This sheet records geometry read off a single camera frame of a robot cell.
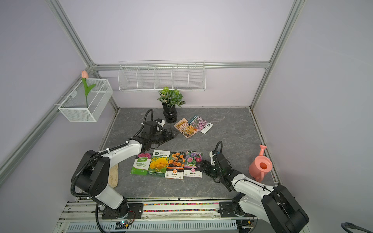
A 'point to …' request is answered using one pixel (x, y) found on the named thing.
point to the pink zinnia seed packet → (192, 158)
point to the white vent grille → (207, 224)
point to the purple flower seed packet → (200, 124)
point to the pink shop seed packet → (186, 128)
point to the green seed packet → (142, 164)
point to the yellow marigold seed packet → (159, 163)
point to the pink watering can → (261, 165)
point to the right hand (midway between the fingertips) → (198, 165)
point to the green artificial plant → (171, 97)
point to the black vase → (170, 113)
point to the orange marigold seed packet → (176, 165)
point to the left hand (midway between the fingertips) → (175, 135)
